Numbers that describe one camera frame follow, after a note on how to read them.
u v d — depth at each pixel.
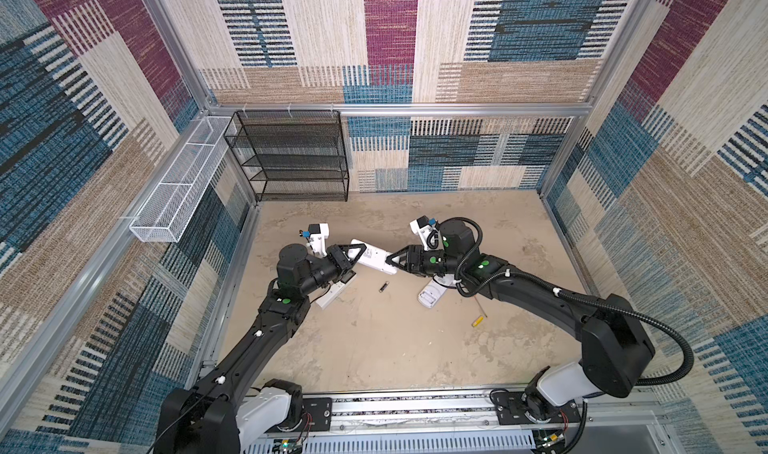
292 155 1.09
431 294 0.92
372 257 0.75
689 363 0.40
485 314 0.89
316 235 0.73
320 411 0.74
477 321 0.88
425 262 0.70
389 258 0.76
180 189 0.96
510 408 0.73
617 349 0.43
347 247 0.72
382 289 0.94
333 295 0.92
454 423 0.73
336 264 0.68
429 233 0.74
